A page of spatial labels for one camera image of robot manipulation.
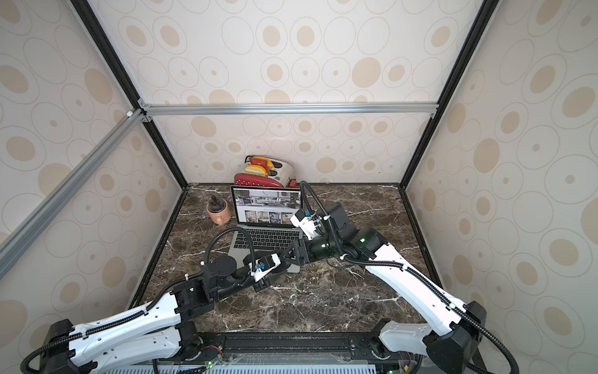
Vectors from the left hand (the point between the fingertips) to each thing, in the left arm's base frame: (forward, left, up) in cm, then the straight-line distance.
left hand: (284, 262), depth 68 cm
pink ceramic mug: (+27, +29, -15) cm, 43 cm away
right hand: (-2, 0, +3) cm, 4 cm away
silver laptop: (+29, +12, -17) cm, 36 cm away
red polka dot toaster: (+43, +11, -3) cm, 44 cm away
